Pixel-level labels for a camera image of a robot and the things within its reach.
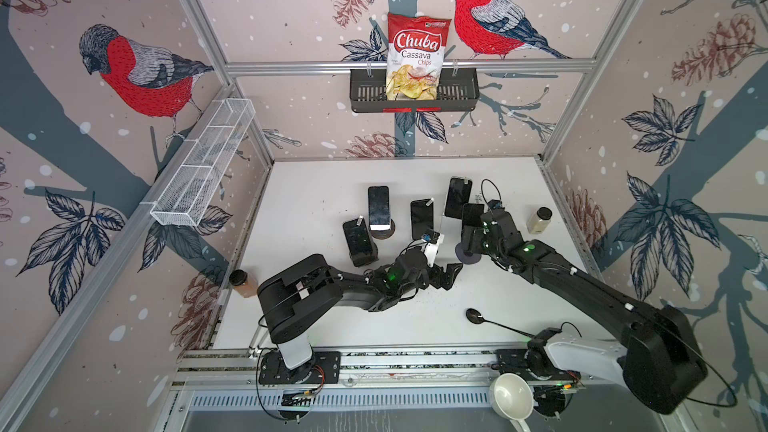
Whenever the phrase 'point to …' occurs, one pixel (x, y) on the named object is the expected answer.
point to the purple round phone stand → (466, 256)
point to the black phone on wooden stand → (379, 208)
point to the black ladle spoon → (476, 317)
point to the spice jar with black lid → (539, 221)
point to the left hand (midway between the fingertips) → (452, 262)
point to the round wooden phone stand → (383, 231)
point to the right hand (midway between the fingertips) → (471, 238)
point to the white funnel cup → (512, 398)
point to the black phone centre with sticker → (422, 217)
